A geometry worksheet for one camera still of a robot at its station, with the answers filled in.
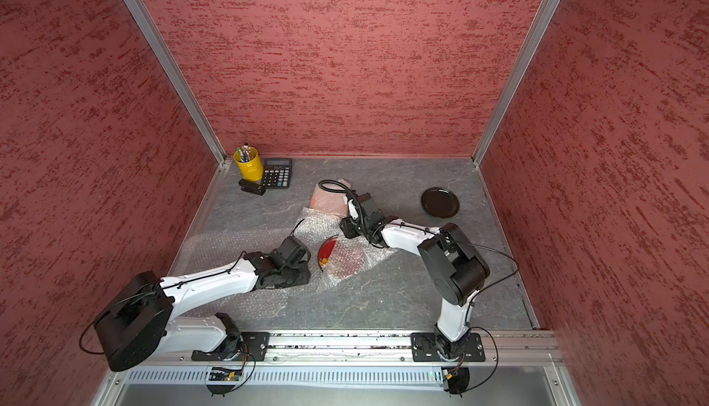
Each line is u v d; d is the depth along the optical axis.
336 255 0.89
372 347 0.76
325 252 0.88
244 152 1.00
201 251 0.92
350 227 0.83
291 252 0.68
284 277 0.66
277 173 1.13
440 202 1.05
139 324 0.41
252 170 1.07
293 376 0.77
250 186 1.09
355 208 0.75
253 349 0.74
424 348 0.74
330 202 1.03
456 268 0.49
